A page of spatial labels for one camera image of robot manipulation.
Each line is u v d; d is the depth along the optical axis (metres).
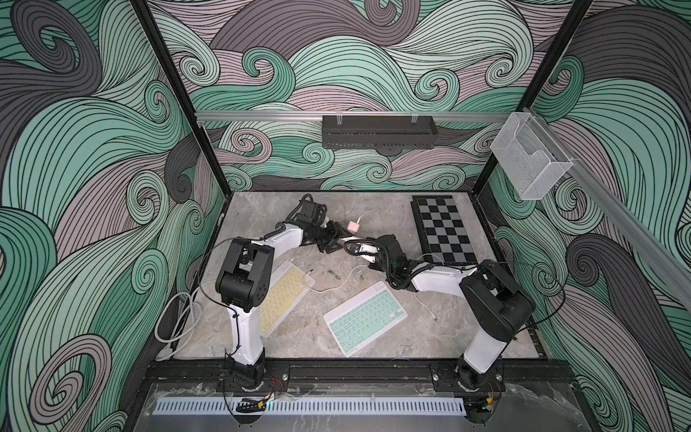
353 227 0.94
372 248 0.80
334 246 0.87
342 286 0.91
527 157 0.79
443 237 1.01
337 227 0.86
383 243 0.71
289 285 0.91
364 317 0.84
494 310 0.46
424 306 0.87
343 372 0.75
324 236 0.86
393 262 0.71
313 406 0.70
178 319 0.88
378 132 1.03
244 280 0.52
